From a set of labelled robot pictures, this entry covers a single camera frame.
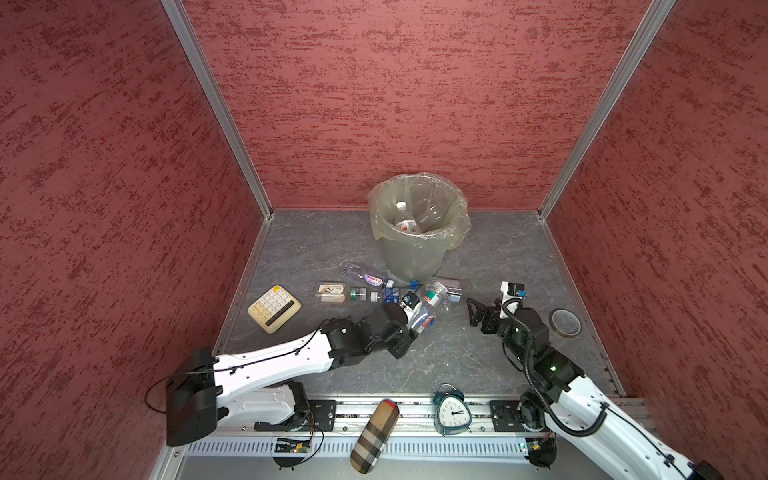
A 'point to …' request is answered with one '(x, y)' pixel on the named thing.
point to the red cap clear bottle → (430, 214)
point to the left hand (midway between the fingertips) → (407, 334)
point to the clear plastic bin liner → (419, 190)
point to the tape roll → (565, 322)
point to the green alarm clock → (453, 416)
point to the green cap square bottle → (435, 293)
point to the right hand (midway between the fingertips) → (477, 306)
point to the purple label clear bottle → (364, 274)
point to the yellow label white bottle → (403, 219)
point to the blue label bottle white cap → (391, 295)
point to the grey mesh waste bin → (413, 263)
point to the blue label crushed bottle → (422, 323)
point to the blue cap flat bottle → (452, 295)
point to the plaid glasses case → (374, 437)
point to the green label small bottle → (359, 294)
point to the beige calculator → (274, 308)
